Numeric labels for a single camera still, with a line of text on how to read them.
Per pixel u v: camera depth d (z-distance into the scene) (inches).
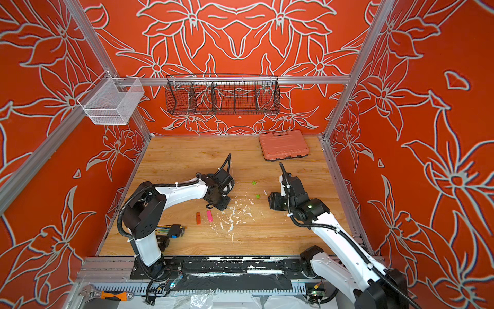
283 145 43.4
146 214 18.9
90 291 26.9
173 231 31.2
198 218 34.3
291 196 23.1
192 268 29.1
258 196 36.5
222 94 39.4
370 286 15.1
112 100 36.4
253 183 38.4
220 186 29.2
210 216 34.5
